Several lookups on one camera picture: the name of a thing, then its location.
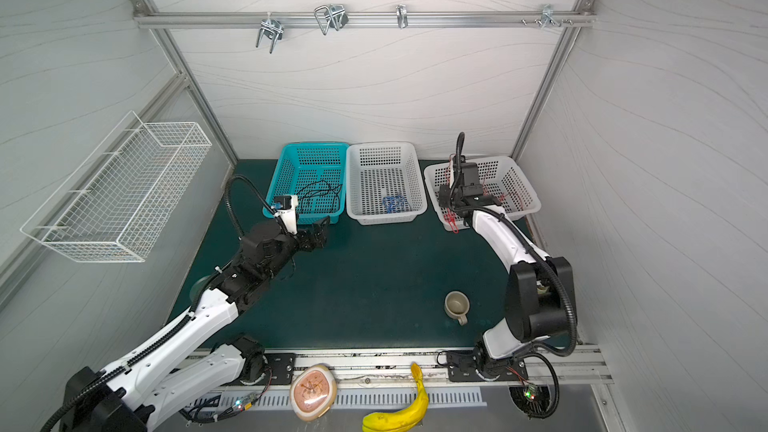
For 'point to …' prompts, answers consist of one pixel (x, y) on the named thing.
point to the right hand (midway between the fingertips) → (454, 183)
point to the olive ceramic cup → (456, 305)
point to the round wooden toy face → (313, 391)
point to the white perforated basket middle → (375, 170)
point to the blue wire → (394, 204)
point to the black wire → (320, 188)
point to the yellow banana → (405, 418)
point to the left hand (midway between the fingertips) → (318, 211)
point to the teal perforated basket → (316, 174)
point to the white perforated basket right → (459, 187)
